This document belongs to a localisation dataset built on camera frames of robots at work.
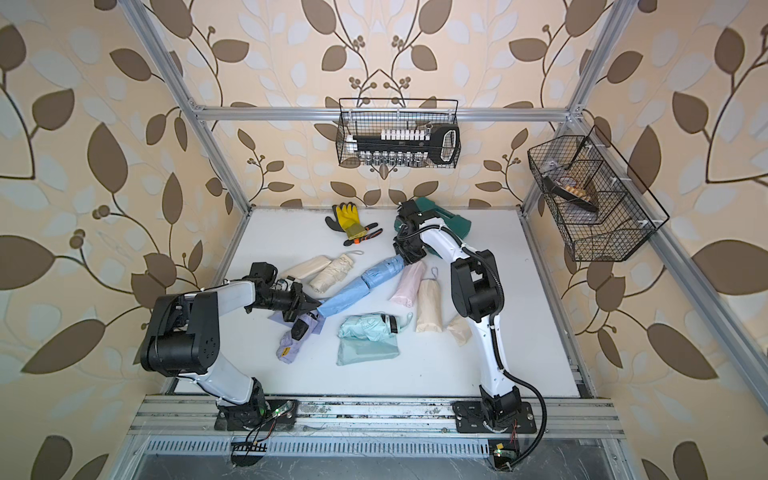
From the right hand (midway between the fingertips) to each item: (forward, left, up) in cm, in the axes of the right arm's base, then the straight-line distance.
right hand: (397, 253), depth 101 cm
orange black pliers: (+12, +11, -4) cm, 17 cm away
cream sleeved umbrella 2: (-26, -17, -3) cm, 31 cm away
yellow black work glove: (+19, +19, -3) cm, 27 cm away
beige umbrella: (-6, +21, -1) cm, 22 cm away
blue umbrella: (-5, +5, -2) cm, 8 cm away
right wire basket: (-9, -51, +28) cm, 59 cm away
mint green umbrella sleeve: (-31, +14, -4) cm, 34 cm away
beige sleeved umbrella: (-2, +31, -3) cm, 32 cm away
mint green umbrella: (-25, +8, -1) cm, 26 cm away
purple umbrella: (-25, +29, -1) cm, 38 cm away
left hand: (-17, +25, +1) cm, 31 cm away
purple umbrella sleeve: (-22, +36, 0) cm, 42 cm away
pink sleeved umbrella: (-10, -3, -3) cm, 11 cm away
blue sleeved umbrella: (-16, +18, -1) cm, 24 cm away
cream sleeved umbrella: (-18, -9, -4) cm, 21 cm away
